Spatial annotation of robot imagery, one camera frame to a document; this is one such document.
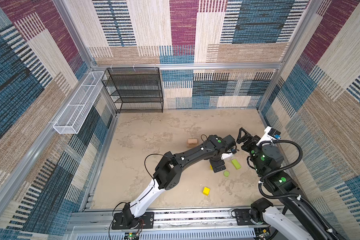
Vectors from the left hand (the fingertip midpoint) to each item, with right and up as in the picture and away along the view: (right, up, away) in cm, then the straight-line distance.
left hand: (215, 160), depth 87 cm
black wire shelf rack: (-53, +45, +22) cm, 73 cm away
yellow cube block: (-6, -15, -6) cm, 18 cm away
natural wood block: (-12, +9, +13) cm, 20 cm away
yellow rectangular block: (-4, -2, -8) cm, 9 cm away
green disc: (+6, -8, 0) cm, 10 cm away
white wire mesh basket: (-70, +22, -17) cm, 76 cm away
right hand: (+10, +16, -16) cm, 25 cm away
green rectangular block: (+13, -3, +5) cm, 15 cm away
